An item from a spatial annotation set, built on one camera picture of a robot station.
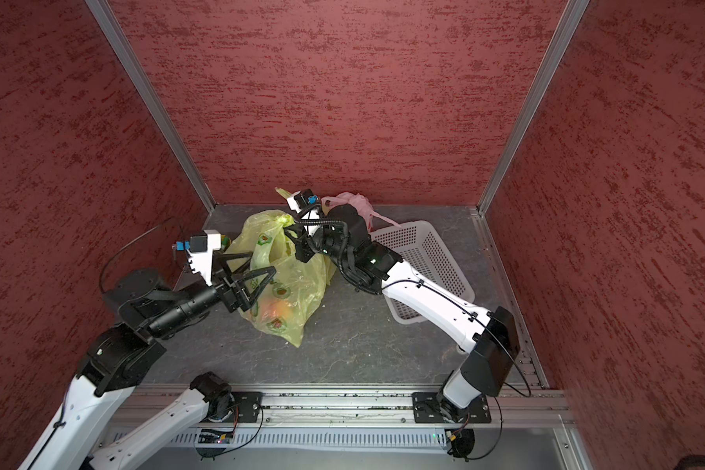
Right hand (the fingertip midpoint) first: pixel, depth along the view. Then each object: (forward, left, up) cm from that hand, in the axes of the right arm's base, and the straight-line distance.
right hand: (283, 233), depth 66 cm
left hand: (-11, +1, +3) cm, 12 cm away
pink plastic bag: (+30, -17, -19) cm, 39 cm away
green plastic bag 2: (-9, -1, -13) cm, 15 cm away
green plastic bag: (+25, +6, -10) cm, 28 cm away
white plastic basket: (+21, -39, -34) cm, 56 cm away
